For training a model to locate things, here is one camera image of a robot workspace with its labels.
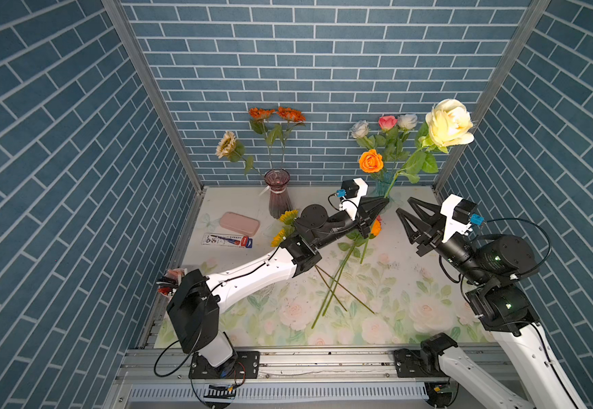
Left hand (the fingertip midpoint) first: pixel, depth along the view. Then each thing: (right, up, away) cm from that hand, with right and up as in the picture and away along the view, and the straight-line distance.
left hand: (394, 204), depth 59 cm
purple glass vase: (-33, +11, +41) cm, 53 cm away
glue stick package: (-53, -14, +42) cm, 69 cm away
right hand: (+2, -1, -5) cm, 5 cm away
